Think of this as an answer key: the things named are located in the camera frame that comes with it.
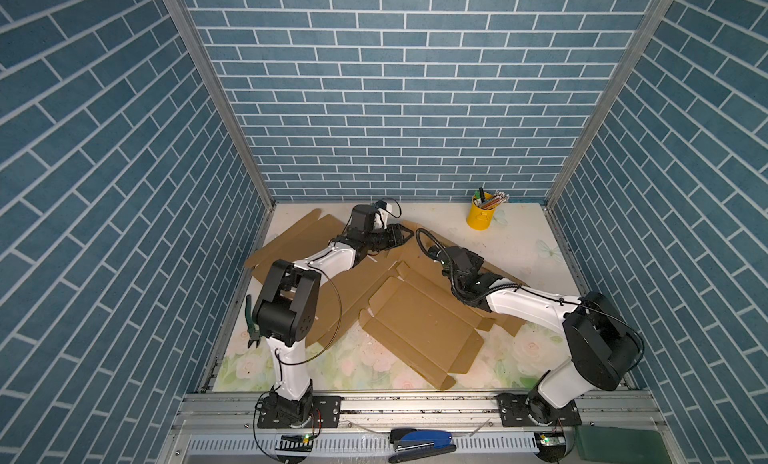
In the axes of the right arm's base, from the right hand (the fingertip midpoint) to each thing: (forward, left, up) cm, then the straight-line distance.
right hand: (468, 250), depth 89 cm
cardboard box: (-15, +14, -16) cm, 26 cm away
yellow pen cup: (+20, -7, -8) cm, 23 cm away
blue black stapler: (-48, +14, -12) cm, 51 cm away
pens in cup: (+23, -9, -2) cm, 25 cm away
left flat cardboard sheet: (-10, +38, -14) cm, 42 cm away
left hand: (+4, +18, +2) cm, 19 cm away
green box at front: (-44, -34, -13) cm, 57 cm away
